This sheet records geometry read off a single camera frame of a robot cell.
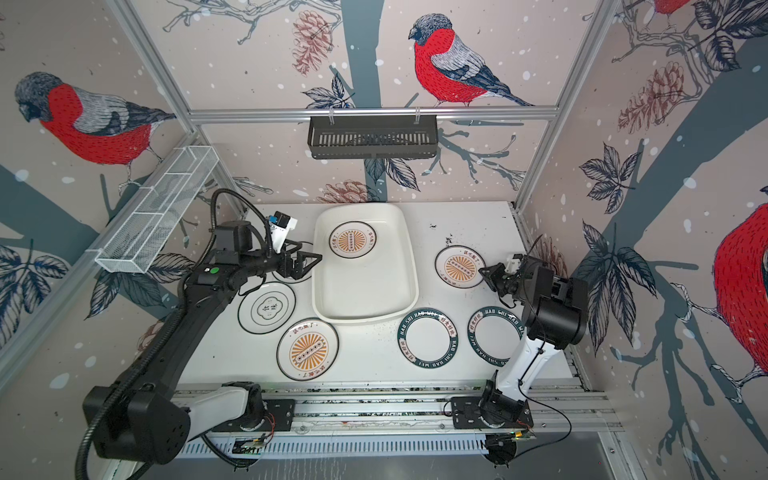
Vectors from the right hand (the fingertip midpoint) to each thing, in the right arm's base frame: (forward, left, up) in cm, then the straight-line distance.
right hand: (483, 272), depth 99 cm
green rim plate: (-23, +19, -1) cm, 30 cm away
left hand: (-12, +51, +26) cm, 59 cm away
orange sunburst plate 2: (+13, +47, +1) cm, 49 cm away
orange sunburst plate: (-28, +54, +1) cm, 61 cm away
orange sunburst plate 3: (+3, +7, -2) cm, 8 cm away
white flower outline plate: (-16, +70, +1) cm, 72 cm away
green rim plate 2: (-20, -1, -3) cm, 20 cm away
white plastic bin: (+3, +41, 0) cm, 41 cm away
